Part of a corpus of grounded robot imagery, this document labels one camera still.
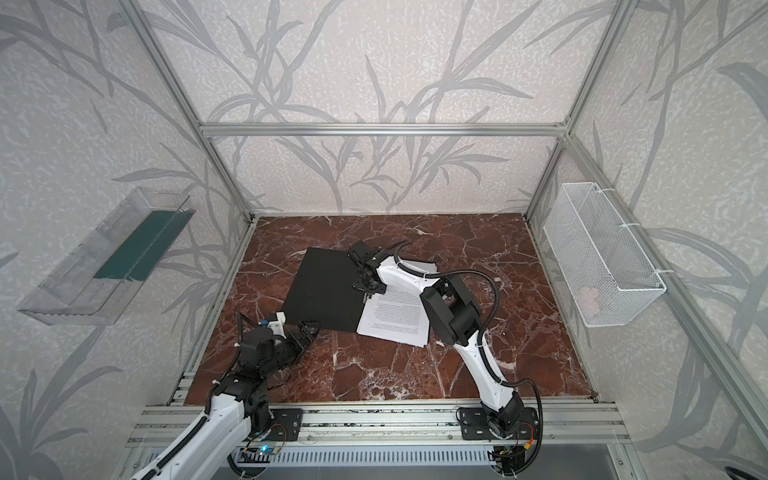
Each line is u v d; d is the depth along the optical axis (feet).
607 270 2.01
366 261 2.46
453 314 1.86
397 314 3.07
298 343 2.45
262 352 2.15
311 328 2.59
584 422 2.47
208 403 1.84
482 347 1.93
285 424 2.39
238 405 1.91
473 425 2.42
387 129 5.93
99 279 2.11
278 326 2.58
